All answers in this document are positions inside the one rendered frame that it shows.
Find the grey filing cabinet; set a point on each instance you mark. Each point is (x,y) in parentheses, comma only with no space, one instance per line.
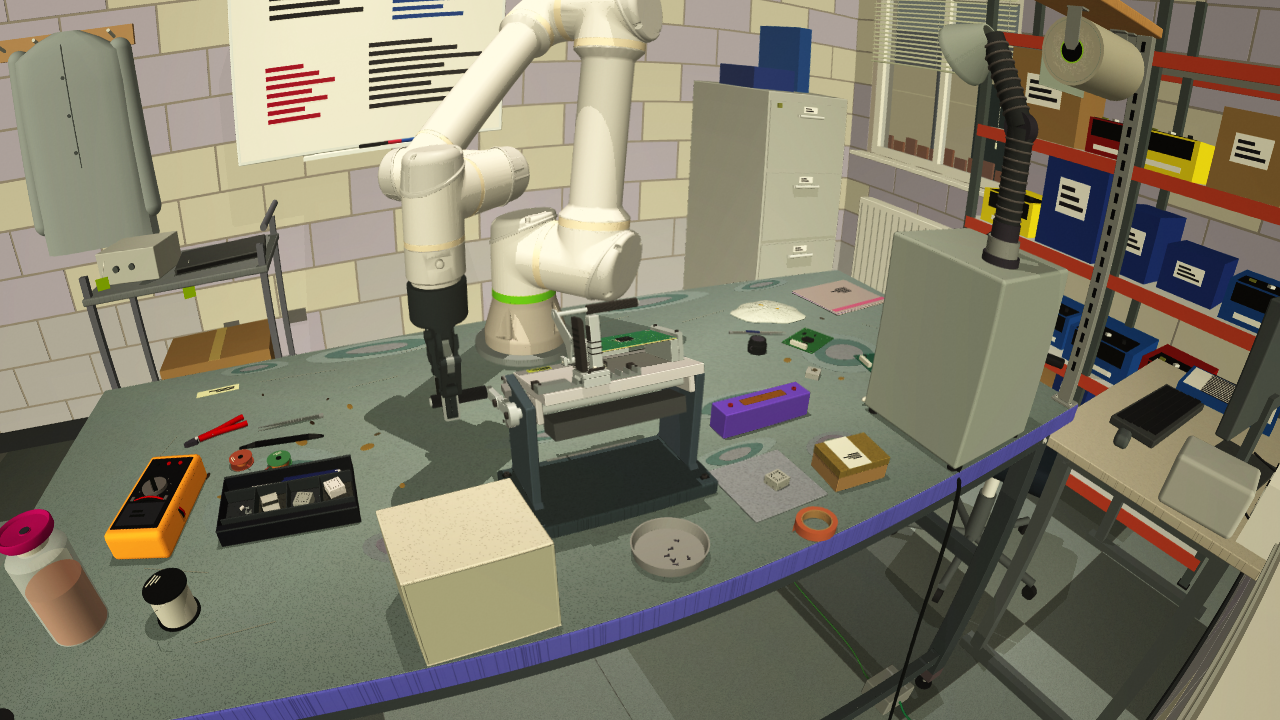
(765,190)

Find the black pen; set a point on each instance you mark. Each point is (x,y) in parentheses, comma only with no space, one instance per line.
(280,440)

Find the white shield can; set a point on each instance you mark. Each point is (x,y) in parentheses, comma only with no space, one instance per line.
(778,479)

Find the white solder spool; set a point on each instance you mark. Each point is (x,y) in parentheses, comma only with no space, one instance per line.
(172,598)

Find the beige side table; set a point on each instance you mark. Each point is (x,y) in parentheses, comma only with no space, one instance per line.
(1120,470)

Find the red shelf unit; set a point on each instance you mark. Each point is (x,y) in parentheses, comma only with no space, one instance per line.
(1160,180)

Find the white notice board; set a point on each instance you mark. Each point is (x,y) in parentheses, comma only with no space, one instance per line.
(340,90)

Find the orange multimeter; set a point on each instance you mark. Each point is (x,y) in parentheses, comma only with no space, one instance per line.
(155,505)

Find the brown cardboard box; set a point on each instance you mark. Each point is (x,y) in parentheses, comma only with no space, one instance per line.
(215,350)
(850,462)

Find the blue box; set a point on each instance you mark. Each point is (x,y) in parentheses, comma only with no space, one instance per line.
(780,62)

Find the grey round dish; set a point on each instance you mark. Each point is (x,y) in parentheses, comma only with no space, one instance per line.
(670,548)

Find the window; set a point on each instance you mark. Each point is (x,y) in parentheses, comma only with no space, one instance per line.
(930,80)

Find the orange tape roll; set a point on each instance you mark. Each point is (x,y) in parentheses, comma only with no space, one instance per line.
(805,530)

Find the dark monitor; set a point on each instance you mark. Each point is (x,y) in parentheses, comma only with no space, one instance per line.
(1255,390)

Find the wooden coat rail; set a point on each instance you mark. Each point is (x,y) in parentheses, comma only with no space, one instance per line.
(20,48)

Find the grey metal rod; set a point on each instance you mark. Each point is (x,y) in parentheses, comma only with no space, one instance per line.
(290,422)

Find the beige speckled box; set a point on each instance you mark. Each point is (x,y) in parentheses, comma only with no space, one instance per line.
(470,570)

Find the paper roll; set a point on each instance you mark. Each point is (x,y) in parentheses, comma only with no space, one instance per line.
(1095,55)

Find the purple block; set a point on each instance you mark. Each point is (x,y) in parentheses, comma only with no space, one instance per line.
(760,412)

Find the white holder head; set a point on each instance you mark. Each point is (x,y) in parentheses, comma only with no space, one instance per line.
(600,380)

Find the glass jar pink lid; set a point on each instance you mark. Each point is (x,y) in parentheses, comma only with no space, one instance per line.
(55,590)

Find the grey instrument box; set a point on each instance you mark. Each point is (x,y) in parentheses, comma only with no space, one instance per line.
(138,258)

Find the grey fume extractor box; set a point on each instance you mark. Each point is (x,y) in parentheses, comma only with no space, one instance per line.
(950,340)

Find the pink notebook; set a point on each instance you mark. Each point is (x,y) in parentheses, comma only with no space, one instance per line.
(840,296)

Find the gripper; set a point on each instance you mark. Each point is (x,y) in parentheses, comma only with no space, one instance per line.
(437,305)

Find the black flat device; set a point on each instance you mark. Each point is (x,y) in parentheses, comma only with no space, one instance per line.
(1157,413)
(218,257)

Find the black parts tray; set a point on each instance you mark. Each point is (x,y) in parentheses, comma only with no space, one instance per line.
(285,520)

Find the green spool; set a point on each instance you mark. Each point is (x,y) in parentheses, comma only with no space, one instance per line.
(278,459)

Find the white cloth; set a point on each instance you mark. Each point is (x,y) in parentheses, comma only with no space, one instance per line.
(768,310)

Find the black clip lever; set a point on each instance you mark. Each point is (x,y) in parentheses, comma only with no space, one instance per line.
(600,306)

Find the yellow label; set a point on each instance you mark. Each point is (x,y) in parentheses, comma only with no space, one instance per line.
(218,391)

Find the green circuit board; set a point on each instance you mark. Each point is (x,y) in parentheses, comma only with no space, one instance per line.
(640,339)
(806,340)

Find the white radiator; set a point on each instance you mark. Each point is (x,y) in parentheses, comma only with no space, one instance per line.
(885,240)

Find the dark grey board holder frame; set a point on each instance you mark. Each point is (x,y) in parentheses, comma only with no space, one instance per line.
(610,470)

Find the black knob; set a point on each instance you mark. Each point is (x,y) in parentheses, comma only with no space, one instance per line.
(758,346)

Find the grey extractor hood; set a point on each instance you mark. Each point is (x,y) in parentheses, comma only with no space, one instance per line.
(962,50)

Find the grey mat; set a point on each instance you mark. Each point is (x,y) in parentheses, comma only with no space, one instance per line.
(745,495)

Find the red spool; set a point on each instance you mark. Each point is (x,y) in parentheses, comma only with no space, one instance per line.
(241,460)

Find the white holder knob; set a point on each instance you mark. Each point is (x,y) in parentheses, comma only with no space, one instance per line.
(508,405)

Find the grey coat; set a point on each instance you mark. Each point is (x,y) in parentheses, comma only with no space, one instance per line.
(85,140)

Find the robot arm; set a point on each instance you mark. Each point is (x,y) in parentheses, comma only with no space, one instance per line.
(600,150)

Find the grey metal cart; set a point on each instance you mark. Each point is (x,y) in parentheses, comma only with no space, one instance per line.
(270,290)

